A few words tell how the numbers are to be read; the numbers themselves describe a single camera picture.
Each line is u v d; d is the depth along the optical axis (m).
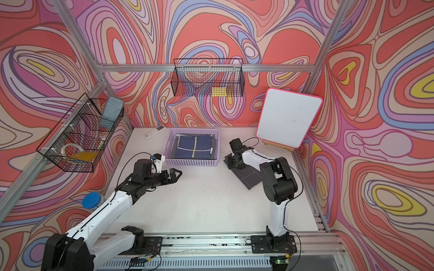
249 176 0.93
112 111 0.81
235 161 0.75
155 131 1.16
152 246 0.72
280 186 0.52
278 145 1.05
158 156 0.76
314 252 0.73
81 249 0.39
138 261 0.71
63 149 0.66
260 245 0.73
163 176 0.72
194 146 1.05
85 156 0.67
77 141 0.76
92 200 0.68
